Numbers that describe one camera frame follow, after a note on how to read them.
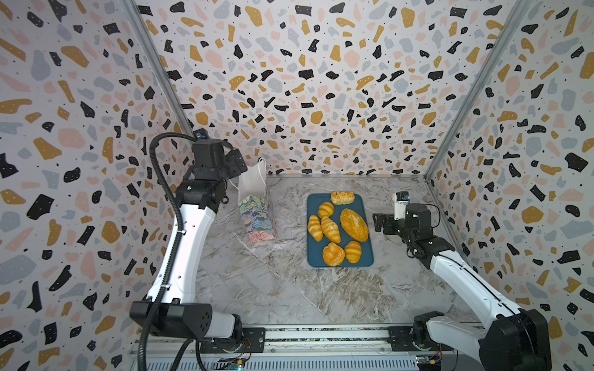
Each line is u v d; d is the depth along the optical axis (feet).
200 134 1.88
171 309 1.24
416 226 2.03
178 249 1.36
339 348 2.41
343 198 3.58
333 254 2.93
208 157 1.61
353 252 2.96
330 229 3.11
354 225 3.19
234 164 2.08
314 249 3.11
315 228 3.20
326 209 3.39
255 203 2.68
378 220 2.50
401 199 2.35
